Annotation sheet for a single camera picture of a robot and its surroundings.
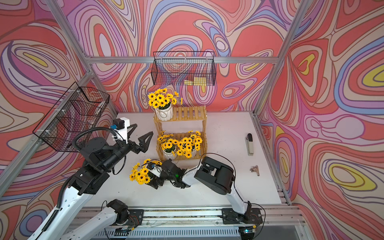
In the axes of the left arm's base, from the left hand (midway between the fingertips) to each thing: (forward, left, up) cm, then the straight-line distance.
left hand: (145, 129), depth 61 cm
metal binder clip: (-1, -58, -37) cm, 69 cm away
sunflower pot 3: (+5, -17, -21) cm, 28 cm away
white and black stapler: (+18, -57, -34) cm, 69 cm away
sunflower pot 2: (+5, -6, -21) cm, 22 cm away
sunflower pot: (-10, +4, -22) cm, 24 cm away
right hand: (-6, +5, -37) cm, 38 cm away
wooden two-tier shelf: (+7, -11, -24) cm, 27 cm away
